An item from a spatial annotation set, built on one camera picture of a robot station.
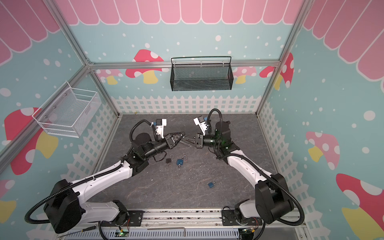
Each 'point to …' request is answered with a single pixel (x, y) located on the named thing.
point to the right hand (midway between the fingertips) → (183, 140)
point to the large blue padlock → (180, 161)
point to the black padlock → (169, 160)
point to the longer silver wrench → (190, 140)
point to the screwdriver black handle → (89, 228)
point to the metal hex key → (187, 139)
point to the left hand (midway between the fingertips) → (185, 137)
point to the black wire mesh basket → (197, 73)
